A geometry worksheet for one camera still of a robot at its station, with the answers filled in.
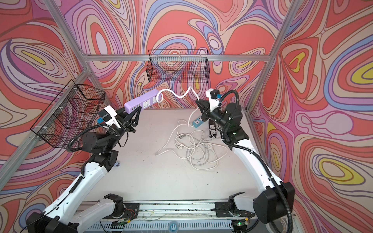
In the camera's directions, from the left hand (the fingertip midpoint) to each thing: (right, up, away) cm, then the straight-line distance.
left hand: (139, 107), depth 55 cm
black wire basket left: (-45, 0, +25) cm, 51 cm away
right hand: (+23, +3, +12) cm, 27 cm away
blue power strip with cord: (+26, -5, +52) cm, 59 cm away
